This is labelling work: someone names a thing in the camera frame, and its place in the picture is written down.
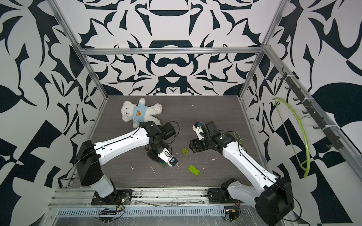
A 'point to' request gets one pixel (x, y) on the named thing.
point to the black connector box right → (231, 214)
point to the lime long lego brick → (193, 170)
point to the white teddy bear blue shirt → (140, 113)
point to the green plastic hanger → (309, 165)
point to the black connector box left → (108, 212)
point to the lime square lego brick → (185, 150)
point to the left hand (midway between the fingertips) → (162, 151)
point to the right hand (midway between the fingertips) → (194, 142)
